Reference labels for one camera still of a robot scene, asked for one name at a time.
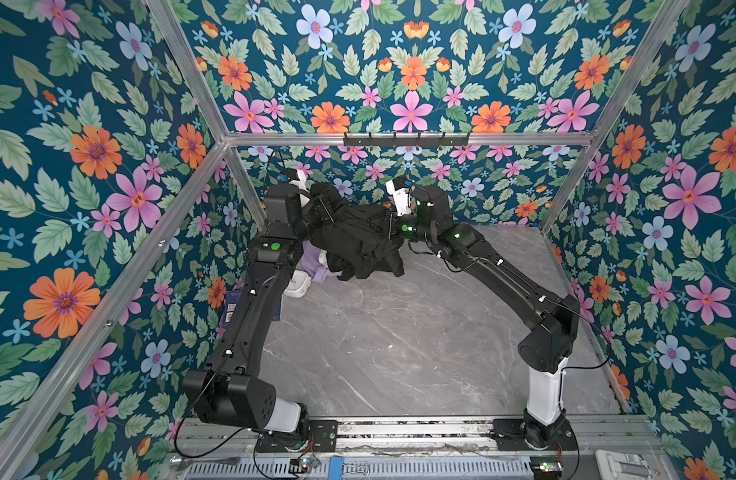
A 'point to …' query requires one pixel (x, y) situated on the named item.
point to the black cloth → (361, 242)
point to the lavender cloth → (309, 262)
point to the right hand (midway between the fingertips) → (370, 215)
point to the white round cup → (298, 285)
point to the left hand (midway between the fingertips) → (334, 188)
